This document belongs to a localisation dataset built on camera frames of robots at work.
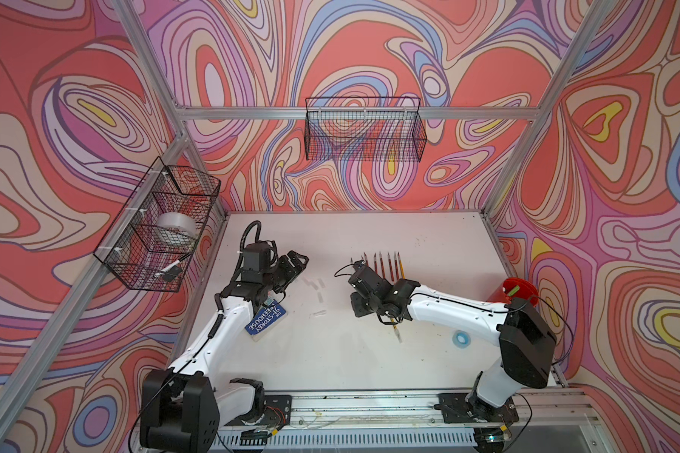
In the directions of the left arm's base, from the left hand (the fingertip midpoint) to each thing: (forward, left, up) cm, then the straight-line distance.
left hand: (306, 265), depth 82 cm
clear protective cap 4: (-7, -3, -18) cm, 19 cm away
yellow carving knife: (+10, -33, -18) cm, 38 cm away
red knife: (+14, -20, -18) cm, 30 cm away
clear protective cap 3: (-1, -3, -17) cm, 18 cm away
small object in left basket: (-7, +34, +7) cm, 35 cm away
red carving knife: (+13, -29, -18) cm, 36 cm away
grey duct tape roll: (+2, +33, +14) cm, 36 cm away
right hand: (-9, -17, -10) cm, 21 cm away
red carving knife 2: (+11, -30, -17) cm, 37 cm away
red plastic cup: (-4, -63, -6) cm, 63 cm away
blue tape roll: (-17, -46, -14) cm, 51 cm away
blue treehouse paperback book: (-10, +13, -15) cm, 23 cm away
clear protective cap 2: (+5, 0, -18) cm, 18 cm away
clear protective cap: (+5, -4, -18) cm, 19 cm away
